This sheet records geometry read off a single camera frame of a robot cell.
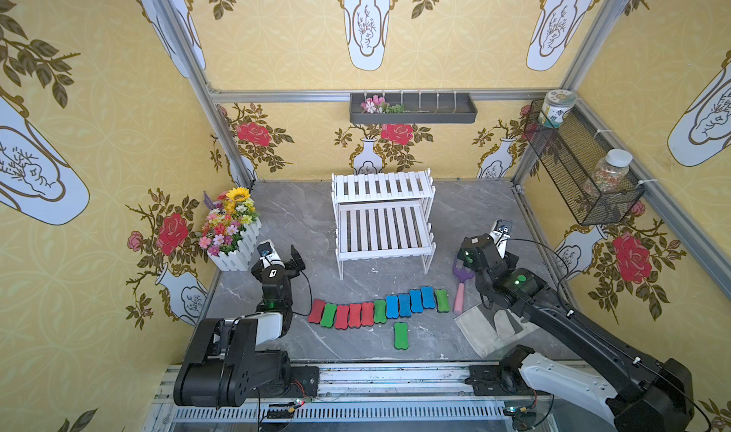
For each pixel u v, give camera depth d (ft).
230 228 2.80
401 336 2.63
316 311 2.88
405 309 2.80
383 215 3.11
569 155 2.96
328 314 2.76
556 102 2.78
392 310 2.80
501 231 2.16
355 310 2.81
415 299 2.84
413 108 3.00
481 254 1.90
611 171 2.13
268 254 2.46
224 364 1.44
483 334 2.69
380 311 2.80
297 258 2.73
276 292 2.19
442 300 2.86
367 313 2.80
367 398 2.39
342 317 2.76
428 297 2.88
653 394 1.25
